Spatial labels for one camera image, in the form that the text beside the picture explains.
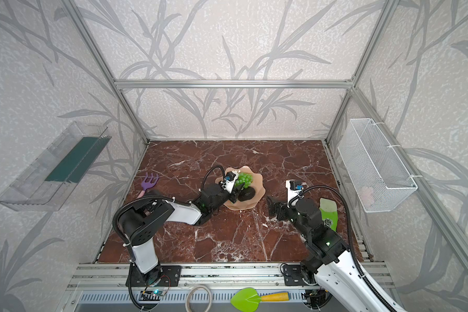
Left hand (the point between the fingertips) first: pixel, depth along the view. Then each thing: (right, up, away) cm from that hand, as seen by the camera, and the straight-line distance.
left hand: (243, 176), depth 89 cm
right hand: (+13, -4, -14) cm, 20 cm away
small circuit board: (-33, -43, -17) cm, 57 cm away
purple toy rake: (-51, -6, +12) cm, 53 cm away
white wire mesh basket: (+44, +2, -28) cm, 52 cm away
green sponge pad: (-55, +6, -26) cm, 61 cm away
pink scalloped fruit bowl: (+7, -5, +8) cm, 11 cm away
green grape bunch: (0, -1, +1) cm, 1 cm away
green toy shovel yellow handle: (+2, -43, -19) cm, 47 cm away
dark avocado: (+1, -9, +2) cm, 9 cm away
